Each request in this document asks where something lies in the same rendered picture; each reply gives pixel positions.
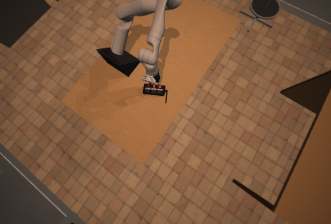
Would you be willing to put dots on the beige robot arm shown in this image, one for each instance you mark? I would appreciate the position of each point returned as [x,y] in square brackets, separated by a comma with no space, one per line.
[126,12]

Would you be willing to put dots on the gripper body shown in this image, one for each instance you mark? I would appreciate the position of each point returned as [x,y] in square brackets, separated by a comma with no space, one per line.
[151,77]

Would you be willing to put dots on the black power strip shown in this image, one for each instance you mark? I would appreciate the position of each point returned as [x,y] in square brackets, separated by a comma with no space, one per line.
[153,90]

